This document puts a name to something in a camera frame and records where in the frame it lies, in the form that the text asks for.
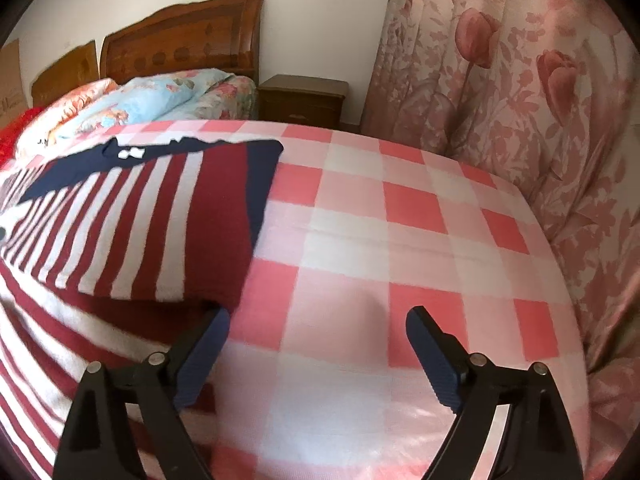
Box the orange floral pillow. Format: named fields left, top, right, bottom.
left=14, top=78, right=119, bottom=159

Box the small wooden headboard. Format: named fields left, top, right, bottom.
left=30, top=40, right=99, bottom=107

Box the pink floral curtain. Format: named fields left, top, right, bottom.
left=361, top=0, right=639, bottom=479

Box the dark wooden nightstand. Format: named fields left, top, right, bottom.
left=258, top=74, right=349, bottom=129

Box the light blue floral pillow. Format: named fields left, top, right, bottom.
left=46, top=75, right=195, bottom=145

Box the light wooden cabinet door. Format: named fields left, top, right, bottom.
left=0, top=40, right=28, bottom=129

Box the red white striped sweater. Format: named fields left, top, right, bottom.
left=1, top=138, right=283, bottom=479

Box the red floral blanket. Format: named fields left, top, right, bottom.
left=0, top=106, right=43, bottom=166

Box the large wooden headboard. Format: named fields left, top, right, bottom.
left=100, top=0, right=264, bottom=84

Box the pink checkered bed sheet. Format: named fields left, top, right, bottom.
left=0, top=118, right=594, bottom=480

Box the floral quilt under pillow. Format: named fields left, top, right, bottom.
left=157, top=68, right=258, bottom=122

